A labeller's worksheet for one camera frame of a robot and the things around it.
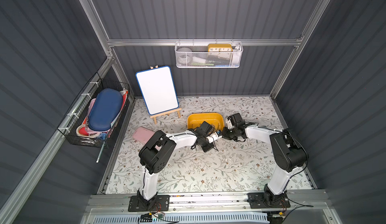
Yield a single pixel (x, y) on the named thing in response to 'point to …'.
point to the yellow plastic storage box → (195, 119)
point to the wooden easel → (155, 116)
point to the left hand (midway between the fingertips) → (212, 146)
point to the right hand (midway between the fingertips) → (224, 133)
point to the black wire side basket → (74, 126)
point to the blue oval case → (105, 109)
